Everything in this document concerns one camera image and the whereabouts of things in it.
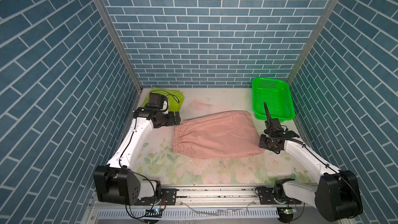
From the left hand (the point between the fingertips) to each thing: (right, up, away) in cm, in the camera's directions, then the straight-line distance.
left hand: (172, 119), depth 81 cm
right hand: (+49, -13, +5) cm, 51 cm away
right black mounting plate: (+47, -37, -8) cm, 60 cm away
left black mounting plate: (0, -37, -7) cm, 38 cm away
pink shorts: (+31, -11, +14) cm, 36 cm away
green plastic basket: (+72, +14, +35) cm, 81 cm away
